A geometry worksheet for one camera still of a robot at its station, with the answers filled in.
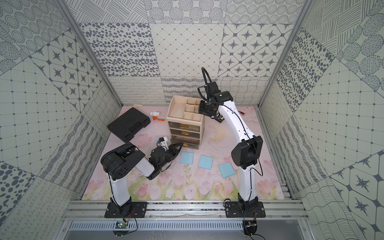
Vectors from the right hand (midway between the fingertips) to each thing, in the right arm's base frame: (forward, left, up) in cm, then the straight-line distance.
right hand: (201, 114), depth 86 cm
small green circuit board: (-51, +39, -24) cm, 69 cm away
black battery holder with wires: (+15, -12, -21) cm, 29 cm away
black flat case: (+6, +51, -16) cm, 54 cm away
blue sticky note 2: (-19, -3, -23) cm, 30 cm away
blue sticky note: (-17, +9, -23) cm, 30 cm away
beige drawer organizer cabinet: (-4, +10, +1) cm, 11 cm away
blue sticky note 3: (-23, -15, -24) cm, 37 cm away
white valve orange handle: (+17, +35, -19) cm, 43 cm away
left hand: (-14, +8, -14) cm, 21 cm away
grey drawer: (-6, +13, -4) cm, 15 cm away
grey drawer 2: (-9, +9, -17) cm, 21 cm away
